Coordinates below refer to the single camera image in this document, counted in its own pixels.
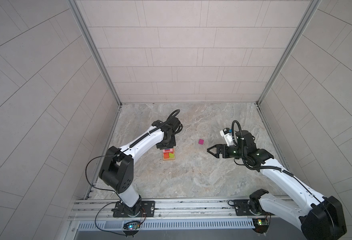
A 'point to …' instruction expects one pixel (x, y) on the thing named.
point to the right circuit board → (261, 223)
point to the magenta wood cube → (201, 141)
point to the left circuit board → (131, 226)
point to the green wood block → (171, 155)
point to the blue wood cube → (167, 149)
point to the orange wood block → (166, 155)
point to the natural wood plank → (170, 159)
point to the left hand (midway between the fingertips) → (173, 144)
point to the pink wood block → (170, 150)
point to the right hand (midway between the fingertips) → (212, 151)
